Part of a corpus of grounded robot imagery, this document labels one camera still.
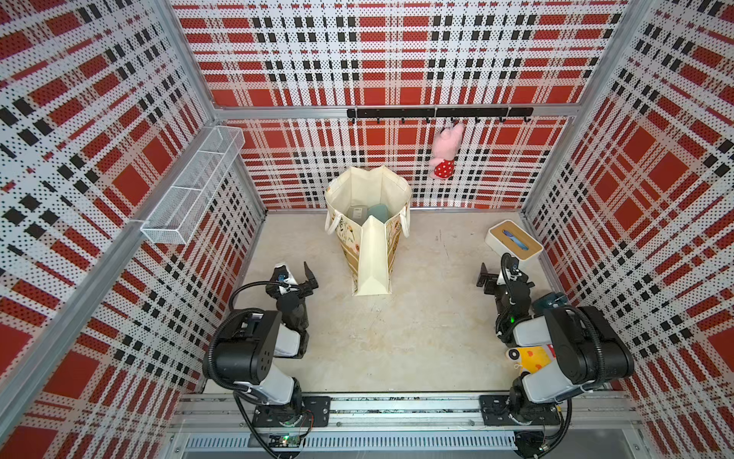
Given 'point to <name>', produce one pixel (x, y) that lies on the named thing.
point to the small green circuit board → (286, 441)
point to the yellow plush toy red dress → (531, 359)
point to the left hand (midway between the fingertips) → (295, 266)
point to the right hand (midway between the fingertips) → (501, 264)
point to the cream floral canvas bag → (369, 251)
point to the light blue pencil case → (357, 213)
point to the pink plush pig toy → (447, 142)
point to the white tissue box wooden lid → (508, 237)
